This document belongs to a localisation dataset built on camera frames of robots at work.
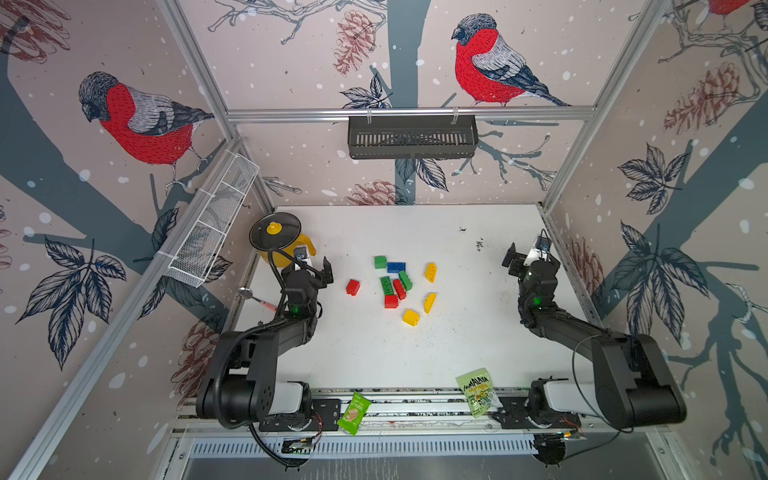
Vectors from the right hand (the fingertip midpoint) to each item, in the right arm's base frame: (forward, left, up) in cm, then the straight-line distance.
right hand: (529, 244), depth 87 cm
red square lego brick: (-8, +54, -14) cm, 56 cm away
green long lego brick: (-7, +43, -15) cm, 46 cm away
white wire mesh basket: (-9, +88, +12) cm, 90 cm away
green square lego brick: (+3, +46, -15) cm, 49 cm away
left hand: (-4, +65, -2) cm, 66 cm away
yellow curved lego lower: (-12, +29, -16) cm, 35 cm away
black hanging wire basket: (+38, +36, +12) cm, 54 cm away
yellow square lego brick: (-17, +35, -16) cm, 42 cm away
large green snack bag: (-37, +17, -16) cm, 44 cm away
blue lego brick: (+1, +40, -15) cm, 43 cm away
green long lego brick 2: (-4, +37, -16) cm, 40 cm away
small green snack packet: (-43, +49, -16) cm, 67 cm away
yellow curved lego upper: (0, +28, -16) cm, 32 cm away
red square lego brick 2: (-11, +41, -17) cm, 46 cm away
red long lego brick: (-7, +39, -17) cm, 43 cm away
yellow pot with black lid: (+5, +80, -5) cm, 81 cm away
